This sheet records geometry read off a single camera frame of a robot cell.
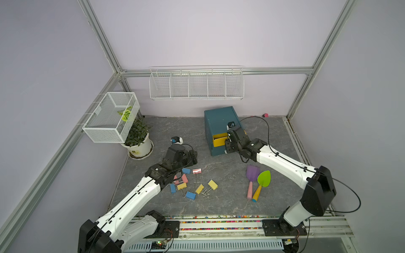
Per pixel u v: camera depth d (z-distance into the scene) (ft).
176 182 2.85
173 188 2.80
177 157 1.89
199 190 2.78
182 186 2.84
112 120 2.72
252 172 3.00
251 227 2.48
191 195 2.72
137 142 2.87
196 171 3.00
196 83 3.24
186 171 3.01
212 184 2.83
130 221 1.47
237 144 2.03
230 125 2.42
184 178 2.92
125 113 2.66
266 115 4.07
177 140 2.25
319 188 1.40
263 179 2.90
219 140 2.69
